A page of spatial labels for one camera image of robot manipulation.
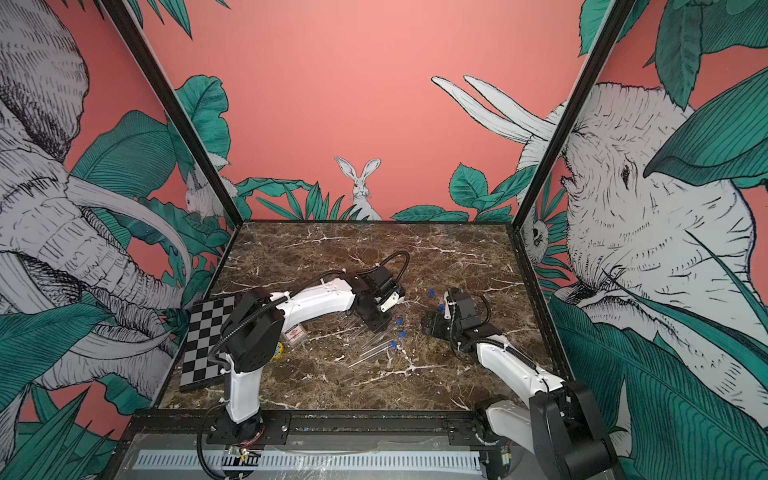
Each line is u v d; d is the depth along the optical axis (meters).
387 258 1.10
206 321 0.90
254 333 0.49
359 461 0.70
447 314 0.79
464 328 0.67
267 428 0.73
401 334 0.90
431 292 1.01
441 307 0.97
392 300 0.83
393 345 0.88
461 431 0.74
